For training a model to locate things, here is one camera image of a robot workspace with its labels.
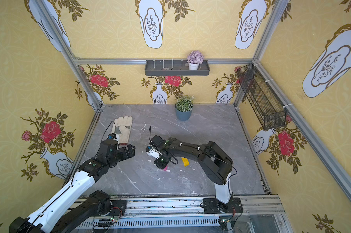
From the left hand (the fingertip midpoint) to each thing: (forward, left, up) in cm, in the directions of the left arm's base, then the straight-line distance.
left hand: (131, 149), depth 82 cm
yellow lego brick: (-4, -31, -10) cm, 33 cm away
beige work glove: (+23, +13, -11) cm, 28 cm away
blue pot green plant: (+31, -32, +3) cm, 44 cm away
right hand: (-7, -16, -10) cm, 20 cm away
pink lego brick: (-11, -20, -1) cm, 23 cm away
